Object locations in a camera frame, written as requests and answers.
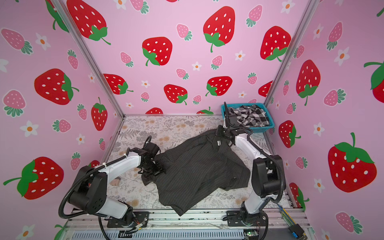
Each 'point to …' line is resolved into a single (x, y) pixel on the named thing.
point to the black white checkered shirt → (250, 115)
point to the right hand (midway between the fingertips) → (218, 129)
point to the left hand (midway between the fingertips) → (163, 174)
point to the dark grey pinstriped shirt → (196, 169)
